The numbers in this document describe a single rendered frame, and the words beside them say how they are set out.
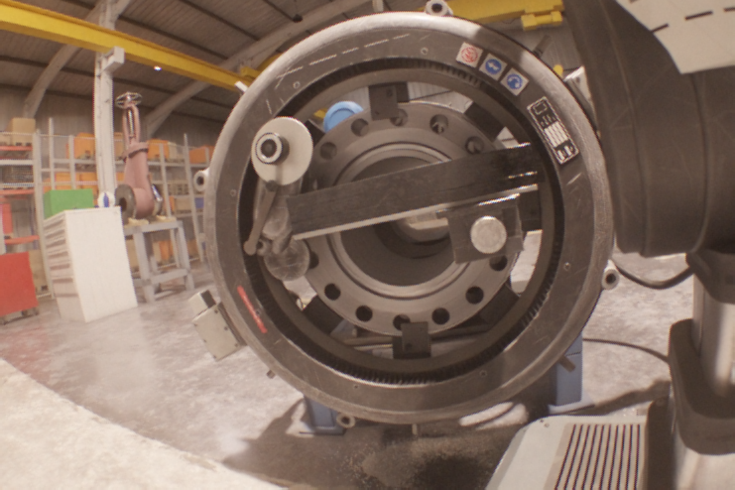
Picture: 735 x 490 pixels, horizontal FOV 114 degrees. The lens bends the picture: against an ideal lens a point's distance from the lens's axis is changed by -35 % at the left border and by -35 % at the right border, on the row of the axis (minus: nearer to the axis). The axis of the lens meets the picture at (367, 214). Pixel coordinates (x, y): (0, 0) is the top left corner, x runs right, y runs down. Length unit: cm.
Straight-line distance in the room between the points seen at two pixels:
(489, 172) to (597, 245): 21
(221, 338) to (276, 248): 24
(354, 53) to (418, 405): 59
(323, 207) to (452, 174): 20
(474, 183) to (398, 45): 25
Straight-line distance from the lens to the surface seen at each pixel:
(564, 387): 109
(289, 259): 67
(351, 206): 56
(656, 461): 29
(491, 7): 1245
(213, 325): 79
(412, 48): 60
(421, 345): 74
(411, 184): 54
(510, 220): 49
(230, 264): 68
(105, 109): 920
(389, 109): 70
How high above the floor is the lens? 64
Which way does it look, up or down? 1 degrees down
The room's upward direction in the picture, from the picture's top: 10 degrees counter-clockwise
